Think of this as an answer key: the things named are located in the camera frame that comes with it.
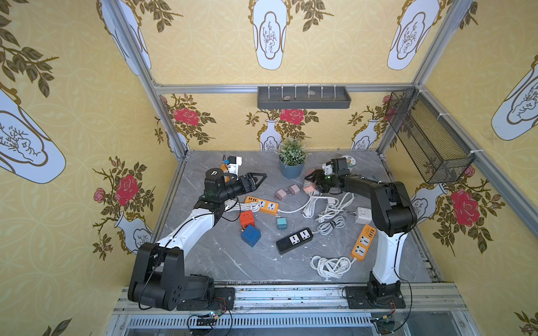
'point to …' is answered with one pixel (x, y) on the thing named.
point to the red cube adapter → (246, 218)
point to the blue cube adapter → (251, 235)
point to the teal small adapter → (281, 223)
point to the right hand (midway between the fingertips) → (303, 181)
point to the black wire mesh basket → (425, 138)
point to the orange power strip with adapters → (265, 206)
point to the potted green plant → (292, 157)
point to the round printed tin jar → (350, 161)
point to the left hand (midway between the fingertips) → (261, 178)
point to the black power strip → (293, 240)
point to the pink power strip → (309, 185)
